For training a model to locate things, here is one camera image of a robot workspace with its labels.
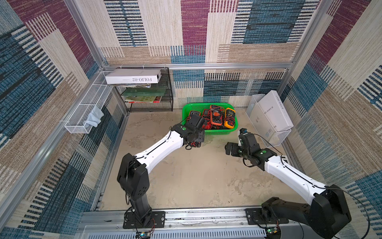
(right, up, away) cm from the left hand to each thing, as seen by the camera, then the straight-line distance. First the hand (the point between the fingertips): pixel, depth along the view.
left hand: (197, 133), depth 85 cm
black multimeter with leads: (0, -5, -5) cm, 7 cm away
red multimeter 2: (+12, +17, +20) cm, 29 cm away
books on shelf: (-34, +25, +9) cm, 42 cm away
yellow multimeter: (+22, +10, +14) cm, 27 cm away
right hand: (+19, -7, 0) cm, 20 cm away
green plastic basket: (+3, +19, +34) cm, 39 cm away
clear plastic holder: (+43, 0, +7) cm, 44 cm away
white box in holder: (+48, +14, +9) cm, 50 cm away
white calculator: (+54, -15, +8) cm, 57 cm away
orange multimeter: (-2, +14, +29) cm, 32 cm away
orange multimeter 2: (+13, +9, +14) cm, 21 cm away
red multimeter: (+7, +12, +19) cm, 24 cm away
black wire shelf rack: (-24, +21, +37) cm, 49 cm away
